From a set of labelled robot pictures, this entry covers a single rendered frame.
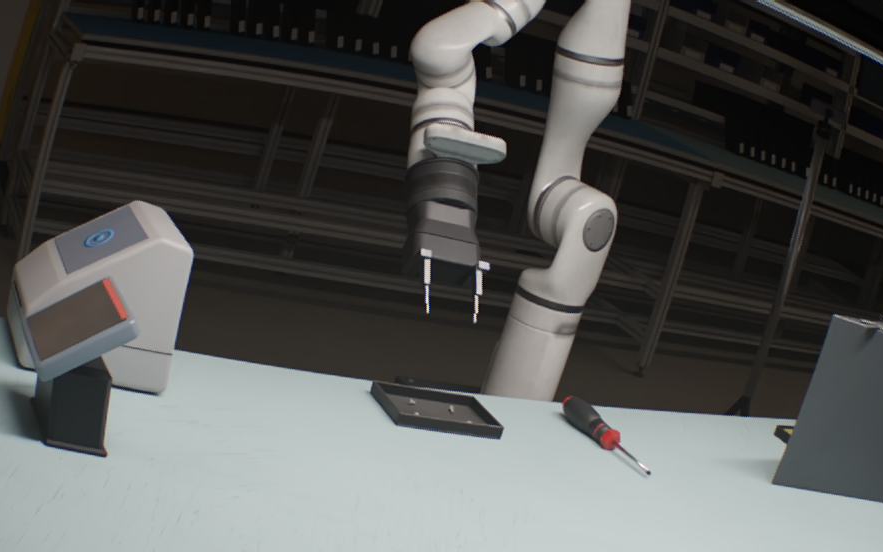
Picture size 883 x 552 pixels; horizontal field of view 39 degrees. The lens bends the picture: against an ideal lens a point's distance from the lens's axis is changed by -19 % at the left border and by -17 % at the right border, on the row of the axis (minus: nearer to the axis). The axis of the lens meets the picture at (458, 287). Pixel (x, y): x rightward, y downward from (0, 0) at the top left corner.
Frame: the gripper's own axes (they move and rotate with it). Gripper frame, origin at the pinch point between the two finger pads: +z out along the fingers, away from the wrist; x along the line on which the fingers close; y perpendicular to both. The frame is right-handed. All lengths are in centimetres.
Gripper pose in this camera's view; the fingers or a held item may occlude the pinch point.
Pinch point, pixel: (451, 317)
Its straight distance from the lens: 150.3
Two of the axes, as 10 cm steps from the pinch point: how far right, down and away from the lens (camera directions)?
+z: 0.0, 8.8, -4.8
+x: -9.1, -1.9, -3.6
